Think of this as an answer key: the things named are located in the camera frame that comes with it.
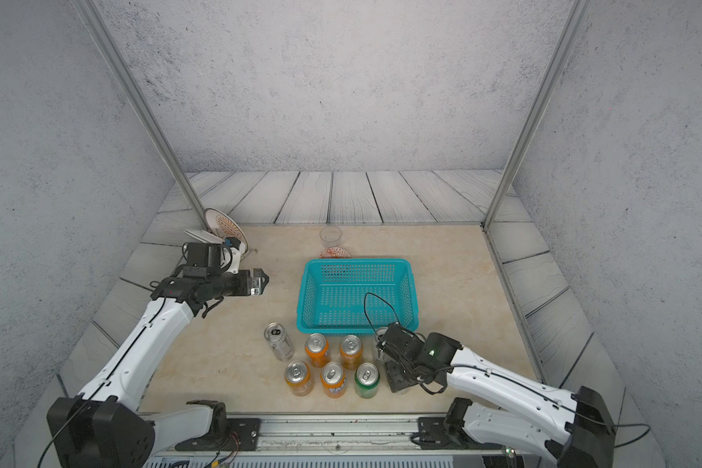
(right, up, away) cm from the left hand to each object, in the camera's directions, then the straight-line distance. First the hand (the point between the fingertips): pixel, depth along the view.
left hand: (257, 277), depth 81 cm
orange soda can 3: (+13, -24, -8) cm, 29 cm away
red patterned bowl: (+19, +6, +27) cm, 34 cm away
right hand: (+39, -24, -6) cm, 46 cm away
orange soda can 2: (+26, -19, -4) cm, 33 cm away
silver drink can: (+7, -16, -5) cm, 18 cm away
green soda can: (+30, -24, -9) cm, 39 cm away
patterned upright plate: (-20, +15, +24) cm, 35 cm away
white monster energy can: (+34, -14, -4) cm, 36 cm away
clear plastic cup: (+17, +12, +32) cm, 38 cm away
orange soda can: (+17, -18, -4) cm, 25 cm away
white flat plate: (-20, +12, +11) cm, 26 cm away
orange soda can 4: (+22, -25, -9) cm, 34 cm away
